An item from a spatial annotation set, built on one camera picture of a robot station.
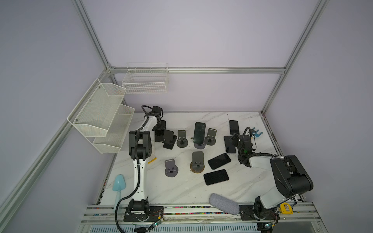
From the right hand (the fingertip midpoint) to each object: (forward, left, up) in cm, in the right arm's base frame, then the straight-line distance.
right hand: (235, 136), depth 96 cm
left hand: (+14, +54, -7) cm, 56 cm away
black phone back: (+6, +54, -6) cm, 54 cm away
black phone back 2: (+1, +24, +4) cm, 25 cm away
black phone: (-13, +12, -8) cm, 20 cm away
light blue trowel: (-28, +73, -7) cm, 78 cm away
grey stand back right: (+1, +16, -4) cm, 17 cm away
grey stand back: (0, +37, -6) cm, 37 cm away
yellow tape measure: (-42, -19, -7) cm, 46 cm away
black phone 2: (-24, +16, -6) cm, 30 cm away
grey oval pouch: (-39, +13, -6) cm, 42 cm away
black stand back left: (0, +45, -1) cm, 45 cm away
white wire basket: (+31, +61, +26) cm, 73 cm away
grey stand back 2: (-1, +26, -8) cm, 28 cm away
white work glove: (-13, +56, -7) cm, 58 cm away
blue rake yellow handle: (+6, -18, -7) cm, 20 cm away
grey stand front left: (-21, +42, -2) cm, 47 cm away
